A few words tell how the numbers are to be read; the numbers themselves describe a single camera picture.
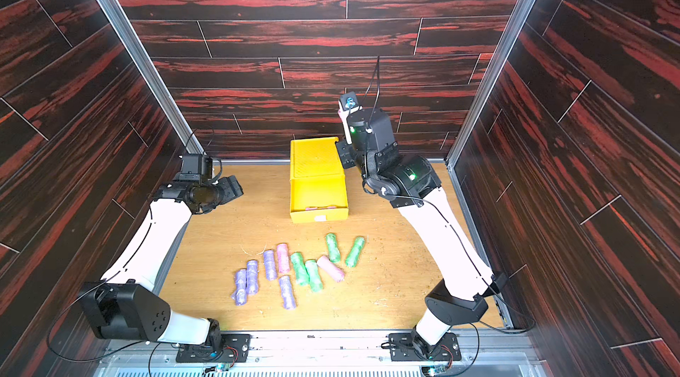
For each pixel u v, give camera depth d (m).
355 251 0.91
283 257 0.89
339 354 0.74
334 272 0.87
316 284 0.84
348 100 0.46
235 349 0.72
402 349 0.73
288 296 0.82
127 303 0.41
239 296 0.81
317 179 0.93
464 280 0.40
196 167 0.61
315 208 0.84
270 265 0.88
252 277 0.86
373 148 0.40
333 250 0.91
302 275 0.85
